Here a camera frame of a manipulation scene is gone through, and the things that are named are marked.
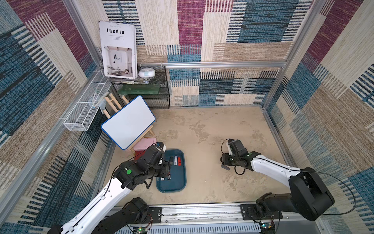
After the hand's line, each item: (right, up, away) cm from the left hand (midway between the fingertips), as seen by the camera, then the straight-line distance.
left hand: (167, 165), depth 72 cm
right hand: (+32, 0, +19) cm, 37 cm away
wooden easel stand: (-29, +30, +12) cm, 43 cm away
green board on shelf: (-24, +44, +33) cm, 60 cm away
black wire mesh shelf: (-11, +38, +23) cm, 46 cm away
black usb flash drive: (-1, -3, +20) cm, 21 cm away
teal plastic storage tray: (+5, -11, +8) cm, 14 cm away
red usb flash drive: (+5, -4, +18) cm, 19 cm away
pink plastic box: (-18, +7, +24) cm, 31 cm away
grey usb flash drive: (+32, -6, +18) cm, 37 cm away
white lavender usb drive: (+2, -3, +20) cm, 20 cm away
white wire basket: (-55, +24, +18) cm, 63 cm away
